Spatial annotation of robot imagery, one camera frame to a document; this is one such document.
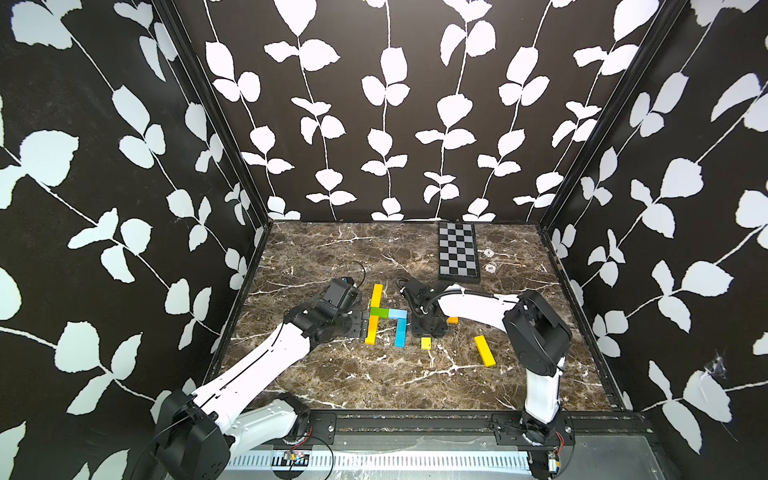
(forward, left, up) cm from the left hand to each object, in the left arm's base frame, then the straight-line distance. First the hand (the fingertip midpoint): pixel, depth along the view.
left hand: (358, 317), depth 81 cm
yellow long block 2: (-4, -19, -12) cm, 23 cm away
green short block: (+6, -7, -10) cm, 14 cm away
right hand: (0, -18, -12) cm, 21 cm away
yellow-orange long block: (0, -3, -10) cm, 11 cm away
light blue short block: (+6, -11, -11) cm, 17 cm away
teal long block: (0, -12, -12) cm, 17 cm away
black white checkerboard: (+30, -35, -10) cm, 47 cm away
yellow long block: (+13, -5, -12) cm, 18 cm away
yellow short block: (+3, -29, -11) cm, 31 cm away
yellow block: (-8, -36, -9) cm, 38 cm away
